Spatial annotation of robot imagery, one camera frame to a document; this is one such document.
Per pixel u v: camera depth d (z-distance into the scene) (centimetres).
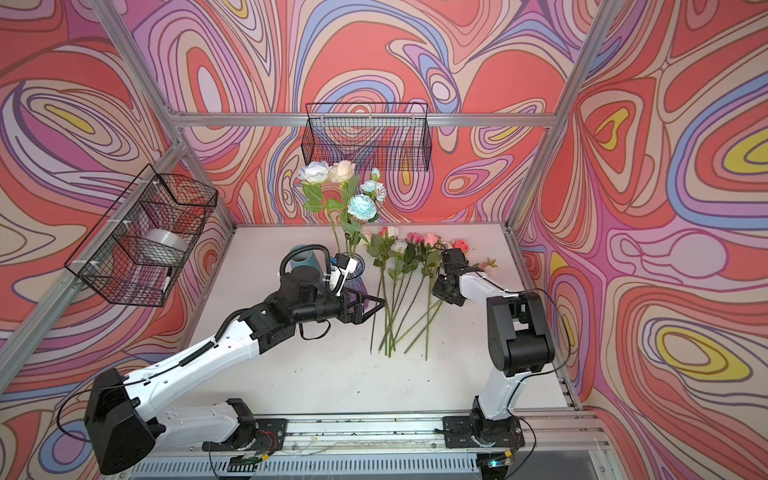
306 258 87
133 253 73
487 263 103
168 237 73
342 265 64
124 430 37
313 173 71
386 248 108
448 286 72
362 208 73
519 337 49
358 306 61
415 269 105
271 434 72
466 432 72
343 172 75
